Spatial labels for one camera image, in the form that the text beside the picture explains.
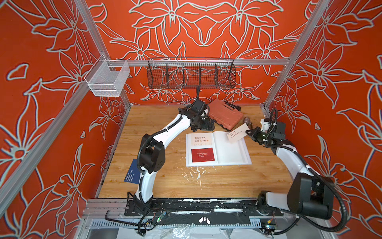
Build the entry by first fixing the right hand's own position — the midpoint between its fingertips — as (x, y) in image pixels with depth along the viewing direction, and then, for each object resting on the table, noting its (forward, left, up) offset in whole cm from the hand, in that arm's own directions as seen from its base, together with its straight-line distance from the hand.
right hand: (246, 129), depth 85 cm
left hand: (+3, +22, 0) cm, 22 cm away
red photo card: (-9, +25, -16) cm, 31 cm away
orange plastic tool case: (+21, +7, -11) cm, 25 cm away
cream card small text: (+1, +4, -5) cm, 6 cm away
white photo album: (-7, +3, -17) cm, 18 cm away
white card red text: (+2, +26, -14) cm, 29 cm away
